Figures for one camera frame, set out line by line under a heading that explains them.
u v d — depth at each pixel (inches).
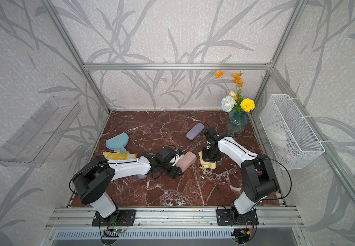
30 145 25.6
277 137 30.2
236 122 38.9
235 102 30.8
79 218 29.7
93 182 17.9
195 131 41.5
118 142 40.2
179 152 31.8
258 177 17.8
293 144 24.0
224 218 28.6
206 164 32.5
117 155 37.8
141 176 33.4
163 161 27.5
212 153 29.3
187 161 35.2
